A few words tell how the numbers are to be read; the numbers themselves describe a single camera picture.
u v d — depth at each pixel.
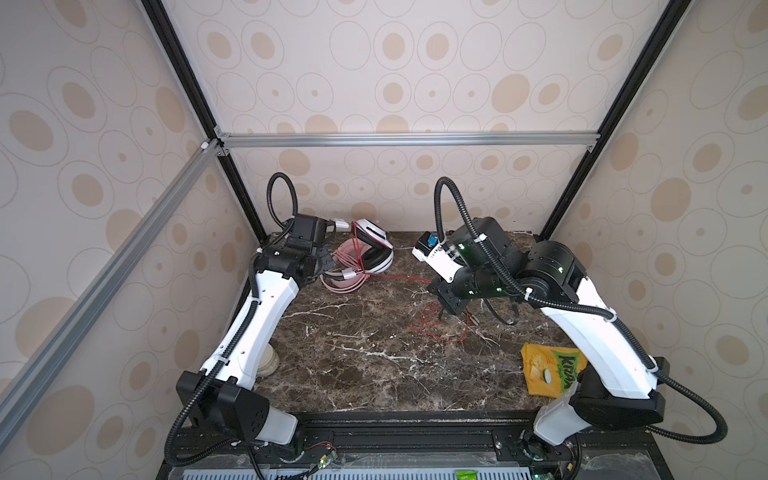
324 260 0.69
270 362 0.81
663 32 0.70
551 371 0.84
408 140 0.89
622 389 0.40
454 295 0.51
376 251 0.82
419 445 0.75
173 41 0.72
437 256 0.51
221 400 0.39
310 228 0.56
